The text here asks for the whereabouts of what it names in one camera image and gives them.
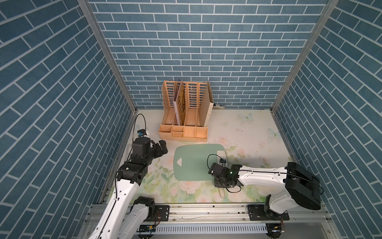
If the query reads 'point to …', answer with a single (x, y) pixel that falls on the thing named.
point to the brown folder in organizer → (178, 100)
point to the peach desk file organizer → (199, 104)
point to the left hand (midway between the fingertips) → (162, 143)
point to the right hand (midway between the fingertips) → (217, 184)
